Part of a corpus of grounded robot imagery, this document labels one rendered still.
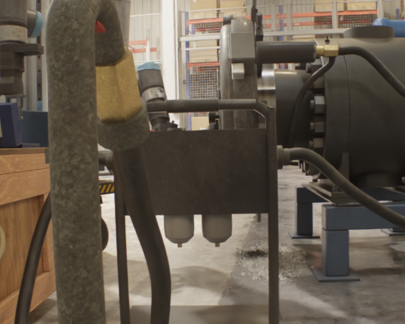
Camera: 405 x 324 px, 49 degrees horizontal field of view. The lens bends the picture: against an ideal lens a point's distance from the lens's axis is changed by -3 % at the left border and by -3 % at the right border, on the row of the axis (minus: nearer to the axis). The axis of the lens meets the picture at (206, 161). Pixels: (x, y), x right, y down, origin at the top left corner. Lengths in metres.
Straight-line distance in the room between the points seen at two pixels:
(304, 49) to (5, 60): 0.90
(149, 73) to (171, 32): 7.90
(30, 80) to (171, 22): 7.67
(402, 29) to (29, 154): 1.70
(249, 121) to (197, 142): 0.50
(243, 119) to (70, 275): 1.28
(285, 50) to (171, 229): 0.72
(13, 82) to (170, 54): 8.28
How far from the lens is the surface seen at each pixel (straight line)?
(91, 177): 0.32
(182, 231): 1.12
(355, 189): 1.17
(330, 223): 1.59
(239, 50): 1.51
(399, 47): 1.89
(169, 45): 9.57
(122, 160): 0.48
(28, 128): 2.05
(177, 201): 1.10
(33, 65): 2.14
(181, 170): 1.09
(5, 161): 1.15
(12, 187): 1.18
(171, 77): 9.45
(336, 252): 1.61
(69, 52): 0.32
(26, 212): 1.29
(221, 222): 1.11
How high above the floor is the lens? 0.47
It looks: 2 degrees down
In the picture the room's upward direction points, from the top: 2 degrees counter-clockwise
